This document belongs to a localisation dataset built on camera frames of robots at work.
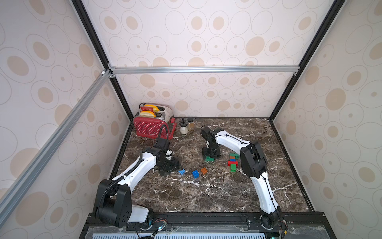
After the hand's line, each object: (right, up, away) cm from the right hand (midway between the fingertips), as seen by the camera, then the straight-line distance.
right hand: (206, 161), depth 96 cm
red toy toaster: (-36, +22, +1) cm, 42 cm away
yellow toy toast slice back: (-33, +34, +1) cm, 48 cm away
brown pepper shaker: (-10, +23, +14) cm, 29 cm away
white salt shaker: (-15, +22, +13) cm, 29 cm away
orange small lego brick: (-2, -4, -6) cm, 8 cm away
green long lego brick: (+1, +2, -2) cm, 3 cm away
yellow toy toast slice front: (-38, +30, -1) cm, 48 cm away
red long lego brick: (+14, 0, -4) cm, 15 cm away
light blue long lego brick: (-15, -5, -7) cm, 17 cm away
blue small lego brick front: (-7, -6, -9) cm, 13 cm away
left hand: (-15, -1, -14) cm, 21 cm away
